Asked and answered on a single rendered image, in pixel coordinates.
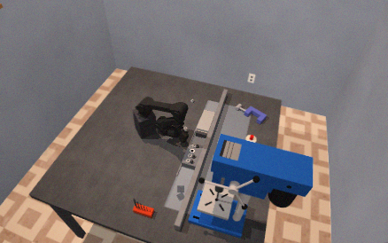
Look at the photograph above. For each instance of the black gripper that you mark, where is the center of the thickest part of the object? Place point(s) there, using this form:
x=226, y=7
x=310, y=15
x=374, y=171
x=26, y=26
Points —
x=183, y=137

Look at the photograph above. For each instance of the blue block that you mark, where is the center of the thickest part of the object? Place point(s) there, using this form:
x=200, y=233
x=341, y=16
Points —
x=261, y=116

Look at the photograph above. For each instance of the blue drill press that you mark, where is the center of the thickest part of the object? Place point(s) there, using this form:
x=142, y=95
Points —
x=285, y=175

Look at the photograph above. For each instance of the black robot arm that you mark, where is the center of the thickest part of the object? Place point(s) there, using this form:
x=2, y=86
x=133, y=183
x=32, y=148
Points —
x=163, y=124

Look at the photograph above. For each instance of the white bottle with red cap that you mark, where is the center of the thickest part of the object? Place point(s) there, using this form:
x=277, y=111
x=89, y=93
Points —
x=251, y=138

